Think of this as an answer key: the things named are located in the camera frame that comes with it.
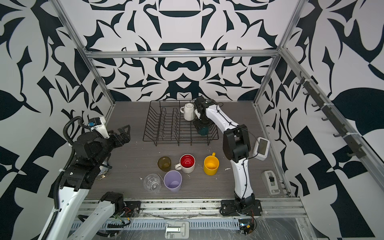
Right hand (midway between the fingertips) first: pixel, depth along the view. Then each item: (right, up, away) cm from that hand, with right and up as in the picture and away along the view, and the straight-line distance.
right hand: (204, 123), depth 96 cm
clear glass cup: (-30, -31, -13) cm, 45 cm away
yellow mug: (+3, -23, -9) cm, 25 cm away
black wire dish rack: (-26, -2, +7) cm, 27 cm away
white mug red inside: (-11, -23, -7) cm, 26 cm away
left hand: (-40, 0, -29) cm, 49 cm away
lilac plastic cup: (-18, -30, -14) cm, 38 cm away
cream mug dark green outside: (0, -4, -1) cm, 5 cm away
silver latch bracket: (-14, -46, -29) cm, 56 cm away
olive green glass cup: (-24, -22, -9) cm, 34 cm away
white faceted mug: (-10, +8, +4) cm, 14 cm away
